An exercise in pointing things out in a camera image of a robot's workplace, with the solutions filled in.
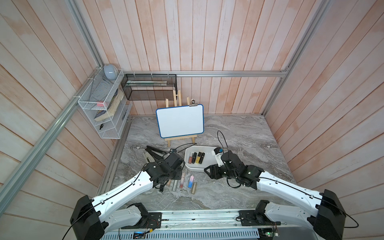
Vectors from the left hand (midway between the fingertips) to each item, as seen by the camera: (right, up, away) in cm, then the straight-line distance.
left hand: (176, 173), depth 79 cm
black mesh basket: (-21, +54, +26) cm, 63 cm away
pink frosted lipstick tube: (+3, -7, +7) cm, 10 cm away
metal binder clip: (+9, +39, +10) cm, 41 cm away
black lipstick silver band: (-9, -10, +5) cm, 14 cm away
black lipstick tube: (+10, +5, +16) cm, 20 cm away
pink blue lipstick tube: (+8, -7, +7) cm, 12 cm away
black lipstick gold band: (+15, +5, +16) cm, 22 cm away
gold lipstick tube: (+10, -10, +5) cm, 14 cm away
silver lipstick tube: (-1, -9, +5) cm, 10 cm away
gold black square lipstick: (+13, +6, +16) cm, 21 cm away
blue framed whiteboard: (+1, +29, +13) cm, 32 cm away
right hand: (+17, +3, 0) cm, 17 cm away
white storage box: (+19, +4, +15) cm, 25 cm away
